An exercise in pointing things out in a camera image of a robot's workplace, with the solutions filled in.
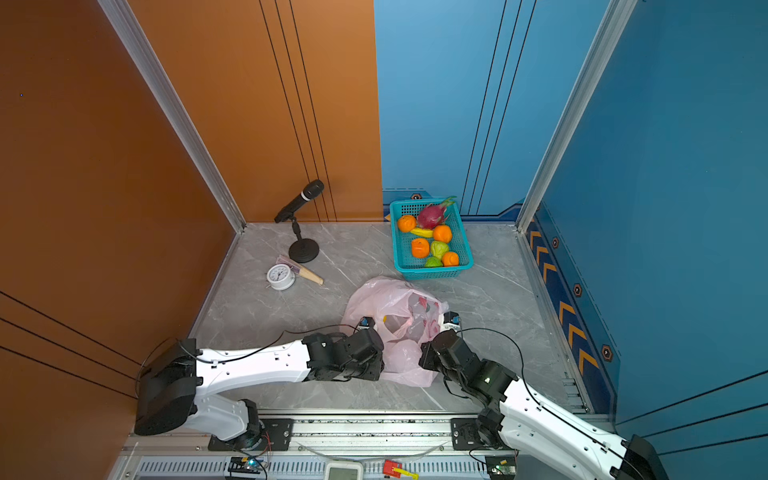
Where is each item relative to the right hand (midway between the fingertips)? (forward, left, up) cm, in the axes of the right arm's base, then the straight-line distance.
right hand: (416, 349), depth 79 cm
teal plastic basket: (+29, 0, -2) cm, 29 cm away
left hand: (-4, +9, -2) cm, 10 cm away
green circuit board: (-24, +42, -9) cm, 49 cm away
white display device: (-26, +17, -6) cm, 32 cm away
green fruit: (+31, -7, -2) cm, 32 cm away
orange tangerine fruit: (+39, -3, -3) cm, 39 cm away
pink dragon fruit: (+51, -9, +1) cm, 52 cm away
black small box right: (-25, -20, -11) cm, 34 cm away
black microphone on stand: (+41, +41, -6) cm, 58 cm away
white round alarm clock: (+26, +44, -3) cm, 52 cm away
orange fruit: (+49, +1, -1) cm, 49 cm away
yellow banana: (+48, -5, -5) cm, 49 cm away
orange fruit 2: (+32, -13, -2) cm, 35 cm away
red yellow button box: (-25, +6, -7) cm, 27 cm away
